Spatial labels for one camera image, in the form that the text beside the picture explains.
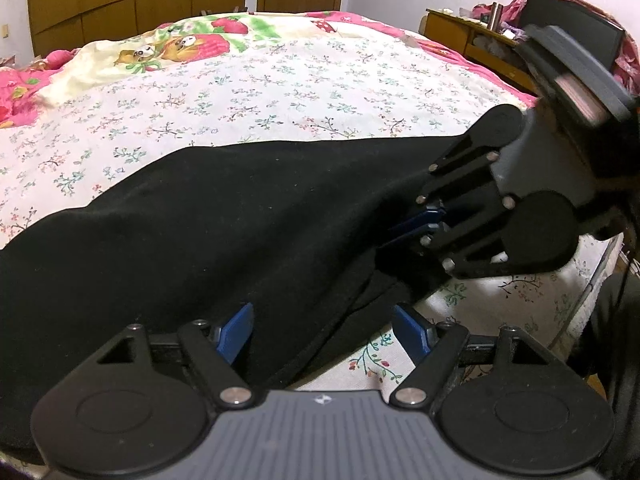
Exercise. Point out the white floral bed sheet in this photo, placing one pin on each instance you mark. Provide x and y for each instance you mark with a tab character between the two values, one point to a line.
250	100

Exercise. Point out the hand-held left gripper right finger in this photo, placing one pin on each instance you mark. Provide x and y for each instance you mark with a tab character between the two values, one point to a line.
412	332

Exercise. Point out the wooden desk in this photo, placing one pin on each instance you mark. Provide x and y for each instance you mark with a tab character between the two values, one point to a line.
450	30

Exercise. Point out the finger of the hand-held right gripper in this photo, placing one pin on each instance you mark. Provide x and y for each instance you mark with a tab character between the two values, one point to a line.
465	252
465	180

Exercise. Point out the pink strawberry printed quilt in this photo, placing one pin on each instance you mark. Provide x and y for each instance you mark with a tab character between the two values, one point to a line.
150	55

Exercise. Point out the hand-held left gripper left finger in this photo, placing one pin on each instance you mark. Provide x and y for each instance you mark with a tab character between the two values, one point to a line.
235	332

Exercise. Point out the black pants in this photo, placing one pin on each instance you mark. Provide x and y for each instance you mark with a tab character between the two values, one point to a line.
200	235

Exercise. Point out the dark monitor screen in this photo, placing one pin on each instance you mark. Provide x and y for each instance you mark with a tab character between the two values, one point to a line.
585	25

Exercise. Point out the pink cloth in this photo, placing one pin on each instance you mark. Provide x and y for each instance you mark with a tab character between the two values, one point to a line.
626	70

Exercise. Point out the metal thermos bottle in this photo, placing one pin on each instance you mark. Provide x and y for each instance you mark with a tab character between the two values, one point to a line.
494	15

